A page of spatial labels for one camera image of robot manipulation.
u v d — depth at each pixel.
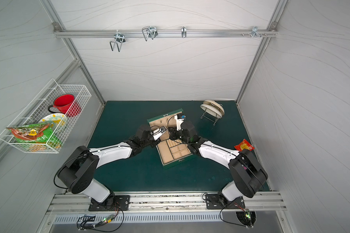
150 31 0.76
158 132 0.77
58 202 0.75
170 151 0.87
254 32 0.77
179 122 0.75
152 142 0.79
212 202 0.73
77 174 0.44
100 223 0.67
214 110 0.93
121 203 0.74
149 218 0.70
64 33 0.80
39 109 0.65
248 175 0.44
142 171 0.84
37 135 0.55
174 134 0.75
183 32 0.78
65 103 0.66
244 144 0.95
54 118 0.66
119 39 0.78
